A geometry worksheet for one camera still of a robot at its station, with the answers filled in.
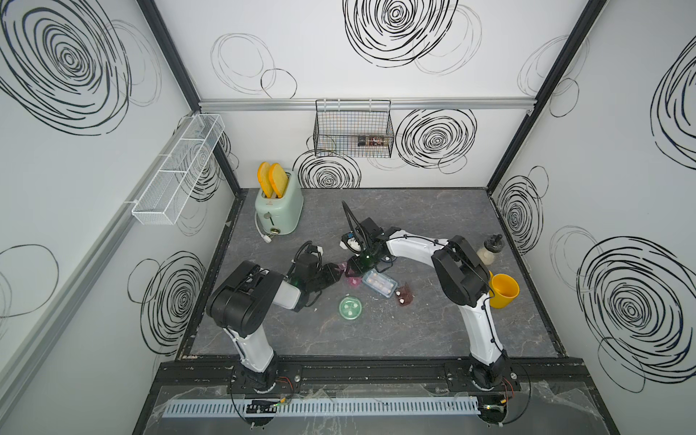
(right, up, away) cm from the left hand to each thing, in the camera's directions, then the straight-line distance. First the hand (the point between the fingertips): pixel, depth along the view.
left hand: (343, 271), depth 94 cm
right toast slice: (-24, +33, +5) cm, 41 cm away
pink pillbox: (+3, -3, -2) cm, 5 cm away
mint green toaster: (-22, +19, +3) cm, 30 cm away
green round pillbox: (+3, -10, -7) cm, 13 cm away
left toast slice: (-28, +33, +1) cm, 43 cm away
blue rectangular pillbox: (+13, -3, -3) cm, 13 cm away
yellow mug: (+53, -4, -7) cm, 53 cm away
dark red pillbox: (+21, -7, -5) cm, 22 cm away
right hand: (+3, -1, +1) cm, 3 cm away
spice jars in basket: (+9, +45, -3) cm, 46 cm away
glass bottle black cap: (+50, +9, -4) cm, 51 cm away
